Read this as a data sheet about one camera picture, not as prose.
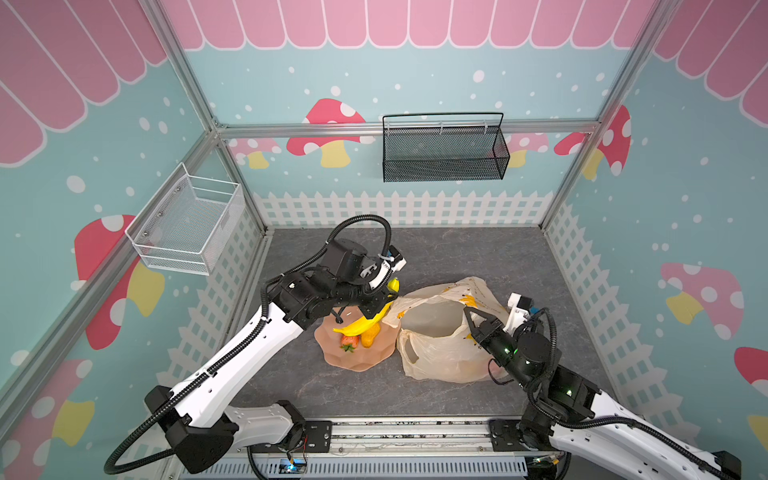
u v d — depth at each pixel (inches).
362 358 34.0
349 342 34.2
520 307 24.5
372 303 23.2
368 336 34.3
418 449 29.1
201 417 14.8
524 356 19.6
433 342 27.3
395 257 22.2
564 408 20.0
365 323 27.4
